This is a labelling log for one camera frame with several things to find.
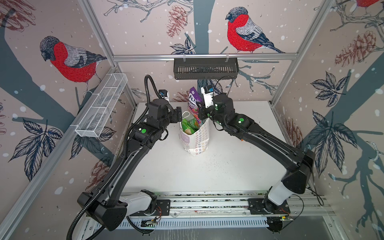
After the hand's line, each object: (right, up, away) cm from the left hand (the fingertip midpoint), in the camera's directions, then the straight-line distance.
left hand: (172, 107), depth 69 cm
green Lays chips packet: (+8, -10, +12) cm, 18 cm away
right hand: (+11, +2, +2) cm, 11 cm away
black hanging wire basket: (+19, +29, +36) cm, 50 cm away
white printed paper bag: (+13, -20, +16) cm, 29 cm away
